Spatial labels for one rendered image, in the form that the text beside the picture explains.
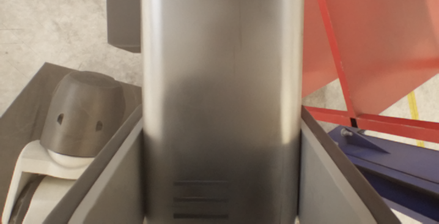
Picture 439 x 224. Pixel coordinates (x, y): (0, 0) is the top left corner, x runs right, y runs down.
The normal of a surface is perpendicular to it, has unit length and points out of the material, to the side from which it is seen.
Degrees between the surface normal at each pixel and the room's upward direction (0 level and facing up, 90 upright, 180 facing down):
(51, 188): 63
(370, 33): 0
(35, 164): 0
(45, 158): 53
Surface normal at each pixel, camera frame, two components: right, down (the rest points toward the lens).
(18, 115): 0.36, 0.06
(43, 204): 0.44, -0.50
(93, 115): 0.61, 0.14
